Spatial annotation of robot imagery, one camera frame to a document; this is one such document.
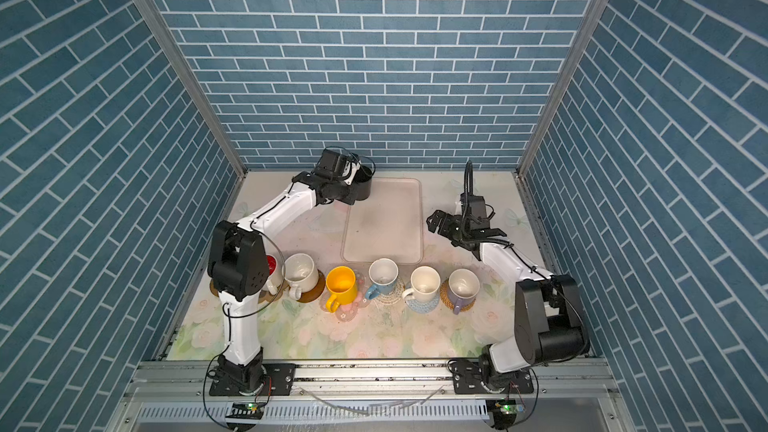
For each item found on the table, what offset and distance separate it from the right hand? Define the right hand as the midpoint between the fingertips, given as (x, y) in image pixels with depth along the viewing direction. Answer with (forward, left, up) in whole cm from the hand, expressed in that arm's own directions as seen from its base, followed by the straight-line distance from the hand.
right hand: (436, 220), depth 91 cm
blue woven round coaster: (-23, +3, -12) cm, 26 cm away
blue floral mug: (-16, +15, -6) cm, 23 cm away
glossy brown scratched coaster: (-22, +36, -11) cm, 44 cm away
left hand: (+8, +27, +3) cm, 28 cm away
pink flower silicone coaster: (-26, +24, -11) cm, 37 cm away
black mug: (+9, +24, +5) cm, 27 cm away
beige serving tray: (+5, +16, -11) cm, 20 cm away
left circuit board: (-51, +45, -14) cm, 69 cm away
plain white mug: (-17, +3, -8) cm, 19 cm away
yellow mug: (-18, +28, -9) cm, 34 cm away
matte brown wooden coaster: (-35, +44, +21) cm, 60 cm away
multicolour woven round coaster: (-21, +11, -11) cm, 26 cm away
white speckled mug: (-17, +40, -8) cm, 44 cm away
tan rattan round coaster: (-21, -4, -12) cm, 24 cm away
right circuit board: (-45, -19, -13) cm, 50 cm away
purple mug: (-17, -9, -10) cm, 21 cm away
